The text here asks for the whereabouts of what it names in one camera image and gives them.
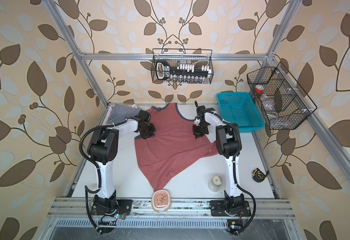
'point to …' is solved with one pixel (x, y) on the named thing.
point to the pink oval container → (161, 200)
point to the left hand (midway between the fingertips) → (156, 132)
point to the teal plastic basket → (240, 108)
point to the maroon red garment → (173, 142)
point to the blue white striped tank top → (119, 113)
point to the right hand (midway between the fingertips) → (197, 137)
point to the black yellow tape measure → (258, 176)
